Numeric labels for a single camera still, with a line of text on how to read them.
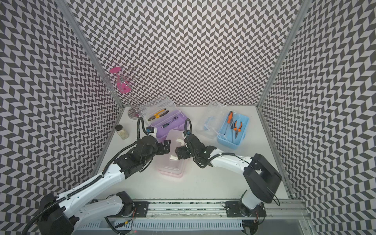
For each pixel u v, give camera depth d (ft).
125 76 3.34
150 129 2.23
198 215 2.37
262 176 1.49
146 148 1.87
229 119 3.25
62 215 1.24
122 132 3.08
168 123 3.45
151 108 4.01
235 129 3.36
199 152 2.11
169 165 2.49
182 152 2.45
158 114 3.34
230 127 3.46
